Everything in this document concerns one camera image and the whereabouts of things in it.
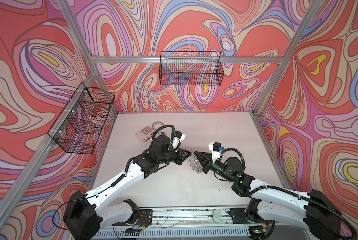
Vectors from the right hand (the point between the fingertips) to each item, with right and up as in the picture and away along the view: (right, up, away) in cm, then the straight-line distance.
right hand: (196, 156), depth 72 cm
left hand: (-1, +1, -1) cm, 2 cm away
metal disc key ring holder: (-1, -4, -1) cm, 4 cm away
